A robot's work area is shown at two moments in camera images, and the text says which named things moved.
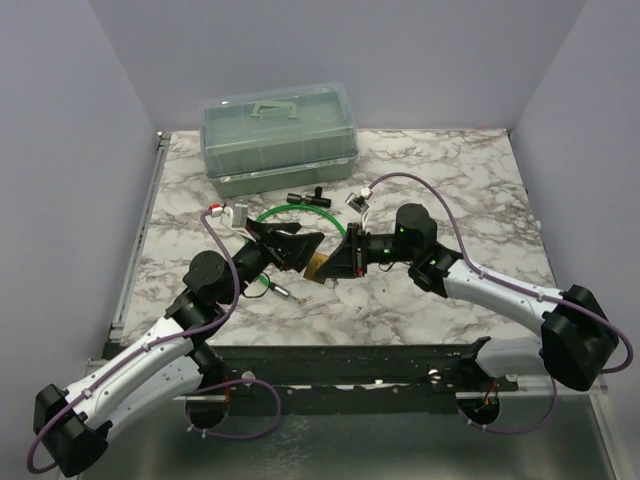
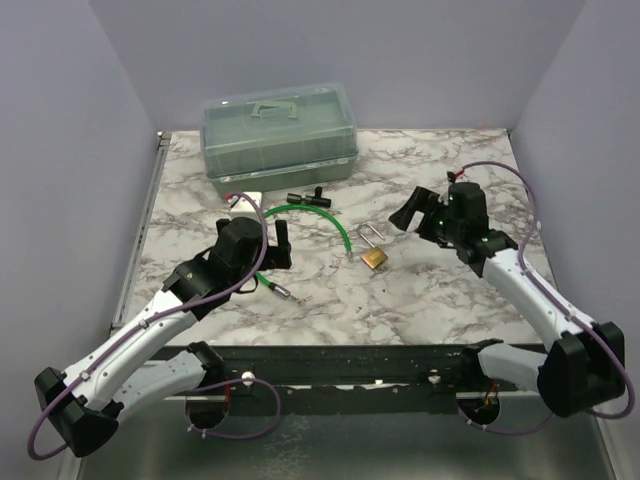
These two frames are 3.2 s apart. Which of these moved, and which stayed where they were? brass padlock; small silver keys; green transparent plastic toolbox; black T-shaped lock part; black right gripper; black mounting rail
Moved: black right gripper; brass padlock
Stayed: black mounting rail; black T-shaped lock part; green transparent plastic toolbox; small silver keys
